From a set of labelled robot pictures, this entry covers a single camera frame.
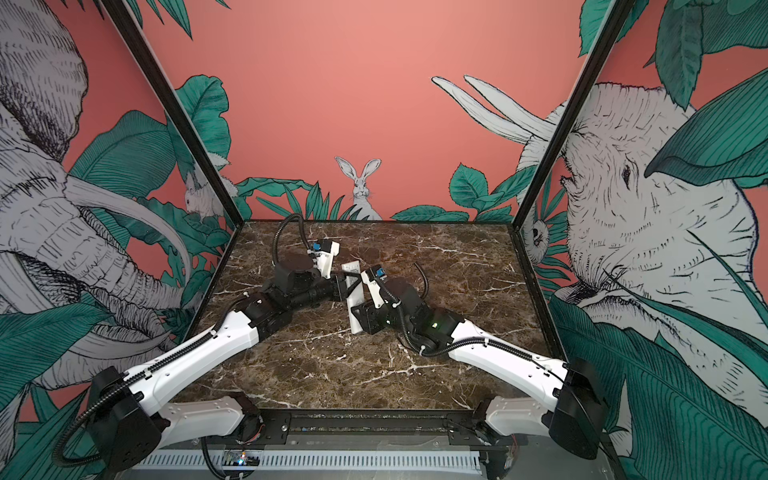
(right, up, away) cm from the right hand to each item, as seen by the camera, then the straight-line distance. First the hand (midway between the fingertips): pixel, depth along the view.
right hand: (353, 305), depth 71 cm
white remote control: (+1, +2, +1) cm, 2 cm away
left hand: (+2, +7, +1) cm, 8 cm away
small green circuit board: (-27, -36, -1) cm, 45 cm away
